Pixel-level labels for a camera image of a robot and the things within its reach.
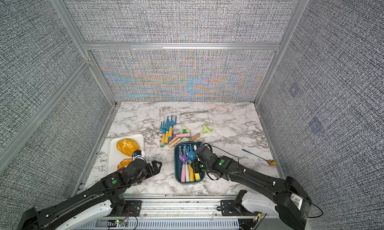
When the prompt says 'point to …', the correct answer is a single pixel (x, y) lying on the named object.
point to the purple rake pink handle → (184, 159)
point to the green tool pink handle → (184, 133)
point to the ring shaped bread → (124, 163)
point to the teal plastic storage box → (177, 163)
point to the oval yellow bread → (127, 146)
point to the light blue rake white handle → (187, 172)
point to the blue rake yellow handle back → (170, 123)
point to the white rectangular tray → (120, 151)
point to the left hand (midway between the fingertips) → (159, 166)
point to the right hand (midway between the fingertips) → (191, 162)
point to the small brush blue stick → (269, 161)
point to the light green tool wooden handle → (198, 135)
